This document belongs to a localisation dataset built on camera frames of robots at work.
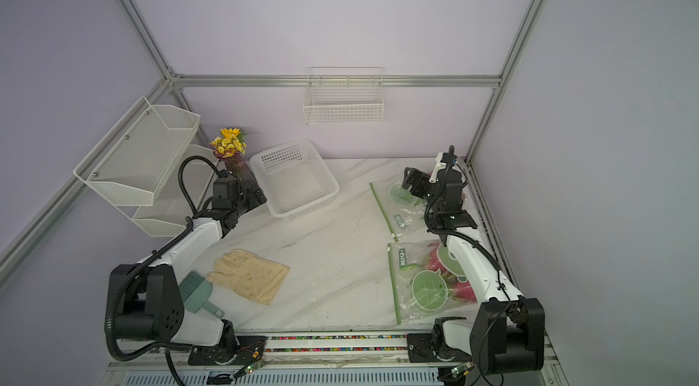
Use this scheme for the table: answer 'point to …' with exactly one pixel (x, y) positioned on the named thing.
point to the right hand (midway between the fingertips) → (418, 178)
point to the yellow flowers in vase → (229, 147)
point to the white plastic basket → (294, 178)
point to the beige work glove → (250, 276)
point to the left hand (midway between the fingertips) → (252, 198)
